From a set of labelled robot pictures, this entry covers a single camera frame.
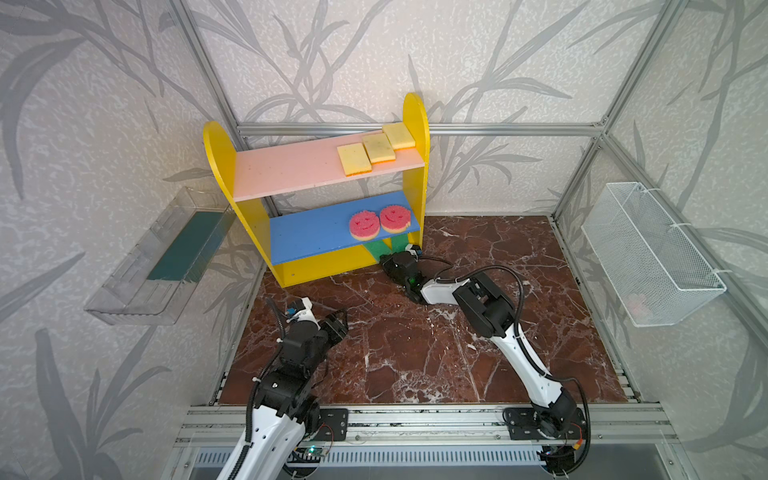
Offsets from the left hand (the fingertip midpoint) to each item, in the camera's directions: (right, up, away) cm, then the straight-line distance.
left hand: (347, 306), depth 79 cm
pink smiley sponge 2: (+12, +25, +17) cm, 32 cm away
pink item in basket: (+72, +2, -6) cm, 73 cm away
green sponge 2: (+13, +17, +29) cm, 36 cm away
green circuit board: (-6, -33, -9) cm, 34 cm away
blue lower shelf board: (-10, +21, +14) cm, 27 cm away
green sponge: (+6, +15, +26) cm, 30 cm away
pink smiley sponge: (+3, +23, +15) cm, 27 cm away
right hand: (+6, +16, +25) cm, 30 cm away
